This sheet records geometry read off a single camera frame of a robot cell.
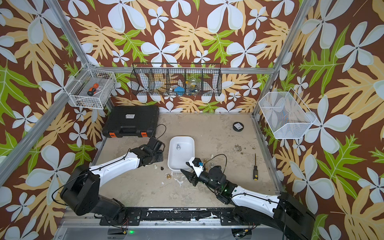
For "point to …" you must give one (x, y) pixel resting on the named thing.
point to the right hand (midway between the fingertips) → (183, 166)
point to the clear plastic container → (194, 85)
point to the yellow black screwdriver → (255, 173)
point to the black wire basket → (173, 79)
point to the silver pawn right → (211, 165)
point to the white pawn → (155, 166)
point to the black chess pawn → (162, 168)
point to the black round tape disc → (238, 126)
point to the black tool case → (131, 121)
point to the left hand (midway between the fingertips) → (161, 153)
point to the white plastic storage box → (180, 149)
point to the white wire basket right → (287, 116)
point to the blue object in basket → (180, 91)
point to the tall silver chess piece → (178, 147)
